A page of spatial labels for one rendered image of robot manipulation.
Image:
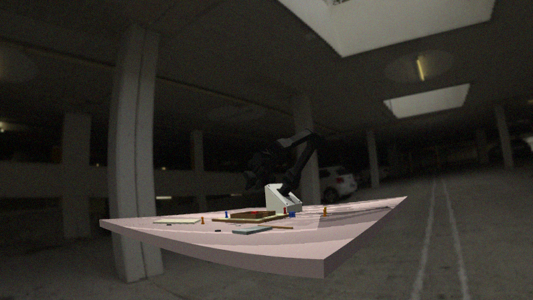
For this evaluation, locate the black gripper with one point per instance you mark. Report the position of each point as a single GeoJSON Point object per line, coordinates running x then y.
{"type": "Point", "coordinates": [263, 174]}

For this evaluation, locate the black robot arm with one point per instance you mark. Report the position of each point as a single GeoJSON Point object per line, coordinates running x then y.
{"type": "Point", "coordinates": [282, 147]}

